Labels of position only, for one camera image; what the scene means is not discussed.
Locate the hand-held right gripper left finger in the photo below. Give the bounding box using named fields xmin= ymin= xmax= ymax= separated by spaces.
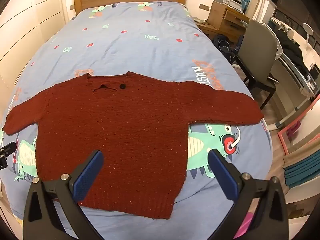
xmin=23 ymin=149 xmax=110 ymax=240

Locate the black jacket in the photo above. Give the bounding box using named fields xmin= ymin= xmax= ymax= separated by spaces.
xmin=277 ymin=29 xmax=310 ymax=80

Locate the dark backpack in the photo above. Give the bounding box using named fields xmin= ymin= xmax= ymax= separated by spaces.
xmin=212 ymin=34 xmax=241 ymax=65

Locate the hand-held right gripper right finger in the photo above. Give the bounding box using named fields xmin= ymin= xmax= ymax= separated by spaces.
xmin=208 ymin=149 xmax=289 ymax=240

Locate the white wardrobe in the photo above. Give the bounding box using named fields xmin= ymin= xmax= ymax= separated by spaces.
xmin=0 ymin=0 xmax=75 ymax=85

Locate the pink framed board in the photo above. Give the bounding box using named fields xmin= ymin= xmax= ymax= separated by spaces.
xmin=277 ymin=105 xmax=320 ymax=155

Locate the wooden nightstand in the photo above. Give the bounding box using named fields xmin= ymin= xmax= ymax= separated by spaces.
xmin=194 ymin=1 xmax=250 ymax=43

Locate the white desk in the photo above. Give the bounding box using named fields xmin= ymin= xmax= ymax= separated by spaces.
xmin=267 ymin=17 xmax=320 ymax=130

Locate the stack of teal folded cloths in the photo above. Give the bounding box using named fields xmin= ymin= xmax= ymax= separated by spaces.
xmin=282 ymin=145 xmax=320 ymax=188

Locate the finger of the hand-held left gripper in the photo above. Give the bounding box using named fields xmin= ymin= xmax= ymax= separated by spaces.
xmin=0 ymin=142 xmax=17 ymax=170

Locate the white desk lamp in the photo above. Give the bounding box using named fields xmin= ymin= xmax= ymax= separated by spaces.
xmin=302 ymin=23 xmax=313 ymax=48

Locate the grey chair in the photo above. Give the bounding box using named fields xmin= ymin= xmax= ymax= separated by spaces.
xmin=233 ymin=19 xmax=284 ymax=110

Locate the dark red knitted sweater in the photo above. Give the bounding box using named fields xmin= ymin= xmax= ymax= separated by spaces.
xmin=2 ymin=71 xmax=264 ymax=220

